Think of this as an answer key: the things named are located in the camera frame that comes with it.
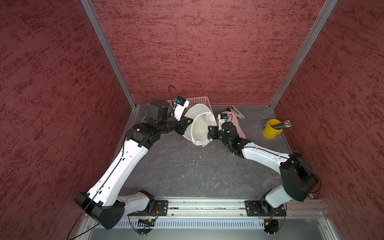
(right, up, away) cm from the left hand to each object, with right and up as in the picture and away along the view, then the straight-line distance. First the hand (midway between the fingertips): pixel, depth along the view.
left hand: (190, 123), depth 67 cm
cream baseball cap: (+6, +3, +13) cm, 15 cm away
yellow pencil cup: (+52, -7, +31) cm, 61 cm away
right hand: (+12, -4, +21) cm, 25 cm away
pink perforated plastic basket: (+9, +17, +53) cm, 56 cm away
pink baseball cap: (+28, +2, +36) cm, 46 cm away
